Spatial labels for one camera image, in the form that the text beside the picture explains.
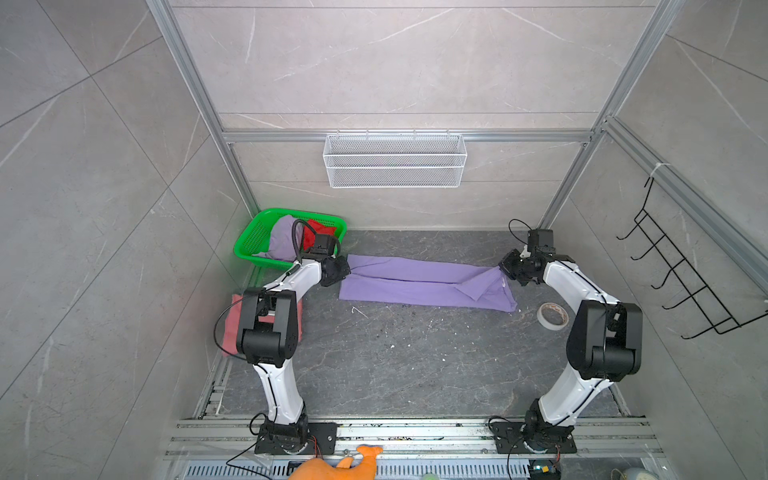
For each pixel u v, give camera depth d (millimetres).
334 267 874
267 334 517
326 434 731
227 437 750
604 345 476
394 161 1009
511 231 767
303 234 1137
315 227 1151
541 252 702
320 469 639
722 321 579
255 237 1116
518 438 741
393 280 1011
